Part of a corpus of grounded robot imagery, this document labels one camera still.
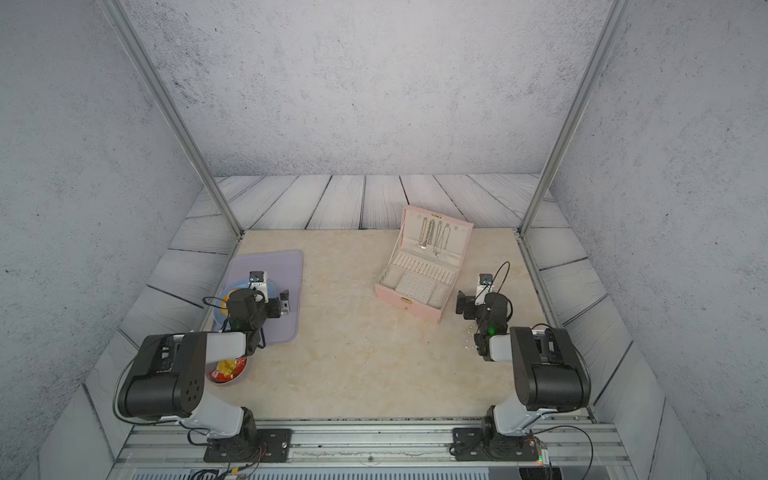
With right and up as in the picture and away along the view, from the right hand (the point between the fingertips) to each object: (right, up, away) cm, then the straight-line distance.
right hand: (478, 290), depth 94 cm
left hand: (-63, 0, +1) cm, 63 cm away
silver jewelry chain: (-4, -17, -1) cm, 17 cm away
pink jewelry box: (-16, +8, +8) cm, 19 cm away
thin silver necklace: (-10, +17, +2) cm, 20 cm away
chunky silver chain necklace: (-14, +19, +4) cm, 24 cm away
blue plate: (-68, -5, -20) cm, 71 cm away
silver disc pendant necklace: (-12, +14, +5) cm, 19 cm away
